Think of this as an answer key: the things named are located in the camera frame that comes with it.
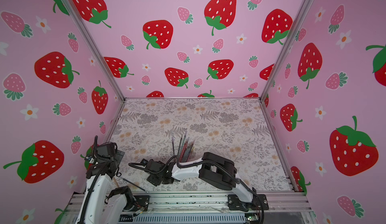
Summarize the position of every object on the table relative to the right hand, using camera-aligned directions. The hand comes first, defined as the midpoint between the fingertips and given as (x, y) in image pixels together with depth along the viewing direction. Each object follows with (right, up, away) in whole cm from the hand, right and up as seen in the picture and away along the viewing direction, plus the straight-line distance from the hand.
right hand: (150, 178), depth 82 cm
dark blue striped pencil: (-7, -3, -2) cm, 8 cm away
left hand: (-18, +11, -1) cm, 21 cm away
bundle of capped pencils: (+18, +14, +11) cm, 25 cm away
